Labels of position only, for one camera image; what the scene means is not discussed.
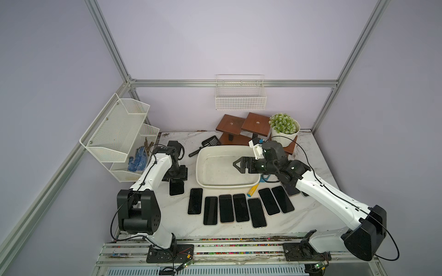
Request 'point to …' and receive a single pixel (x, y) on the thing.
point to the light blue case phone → (256, 214)
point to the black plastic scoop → (212, 141)
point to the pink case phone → (240, 208)
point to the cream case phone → (195, 204)
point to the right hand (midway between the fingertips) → (242, 166)
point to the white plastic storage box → (214, 167)
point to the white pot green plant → (284, 129)
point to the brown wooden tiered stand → (235, 130)
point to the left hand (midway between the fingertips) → (176, 181)
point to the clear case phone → (227, 214)
